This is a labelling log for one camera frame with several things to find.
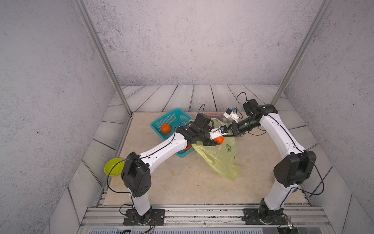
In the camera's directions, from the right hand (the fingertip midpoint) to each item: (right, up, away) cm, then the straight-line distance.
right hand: (225, 135), depth 76 cm
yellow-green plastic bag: (-4, -9, -7) cm, 13 cm away
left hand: (-3, -1, +3) cm, 4 cm away
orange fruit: (-3, -2, 0) cm, 4 cm away
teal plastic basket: (-29, +9, +38) cm, 49 cm away
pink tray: (+2, +14, +47) cm, 49 cm away
